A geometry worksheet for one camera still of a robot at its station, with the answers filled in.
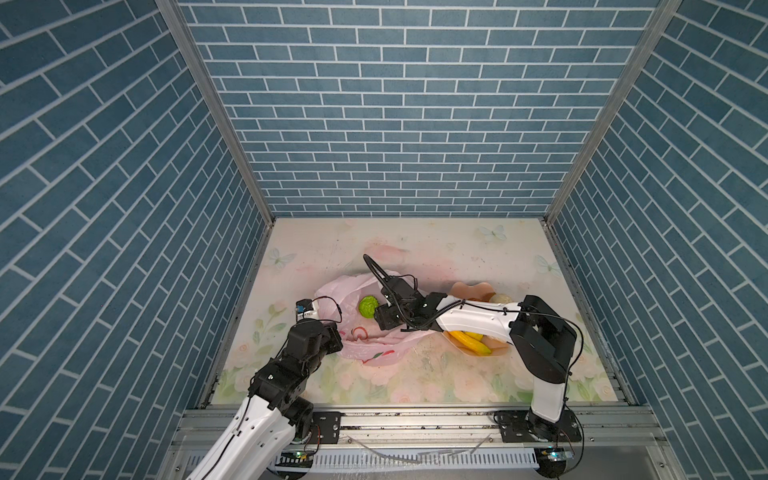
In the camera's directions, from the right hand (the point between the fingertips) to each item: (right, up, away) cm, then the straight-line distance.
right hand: (378, 311), depth 88 cm
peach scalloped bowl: (+32, +4, +6) cm, 33 cm away
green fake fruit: (-3, +1, +1) cm, 4 cm away
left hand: (-9, -2, -8) cm, 13 cm away
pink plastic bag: (-10, +5, -11) cm, 15 cm away
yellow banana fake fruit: (+27, -7, -5) cm, 28 cm away
